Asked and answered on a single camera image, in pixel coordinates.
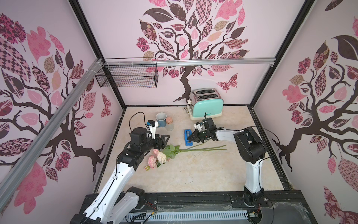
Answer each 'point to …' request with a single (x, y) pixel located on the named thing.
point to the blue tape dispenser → (187, 133)
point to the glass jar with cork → (169, 126)
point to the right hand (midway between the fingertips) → (187, 137)
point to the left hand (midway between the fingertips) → (164, 138)
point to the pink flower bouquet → (162, 156)
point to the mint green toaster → (205, 102)
